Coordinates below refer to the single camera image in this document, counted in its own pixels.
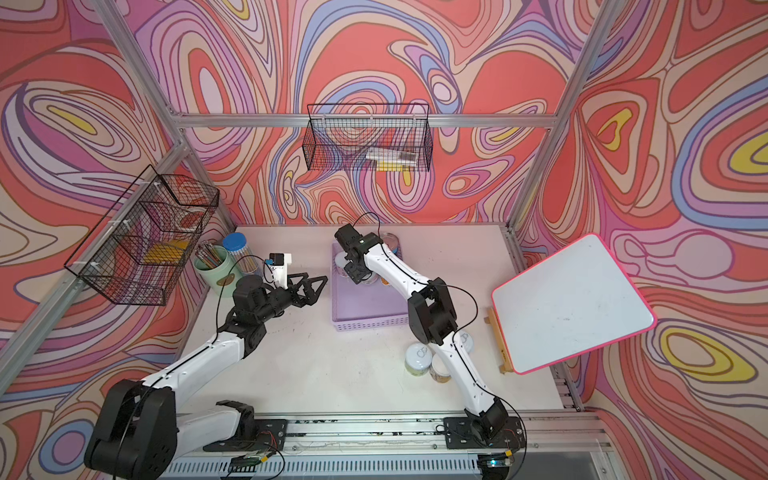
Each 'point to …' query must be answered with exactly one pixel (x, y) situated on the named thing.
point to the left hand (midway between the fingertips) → (318, 278)
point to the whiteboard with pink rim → (573, 302)
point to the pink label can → (340, 263)
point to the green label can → (418, 358)
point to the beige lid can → (439, 370)
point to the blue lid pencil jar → (240, 253)
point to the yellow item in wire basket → (168, 251)
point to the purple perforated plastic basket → (369, 306)
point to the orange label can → (384, 281)
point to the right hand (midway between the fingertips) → (370, 271)
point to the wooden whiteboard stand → (507, 363)
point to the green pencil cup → (216, 269)
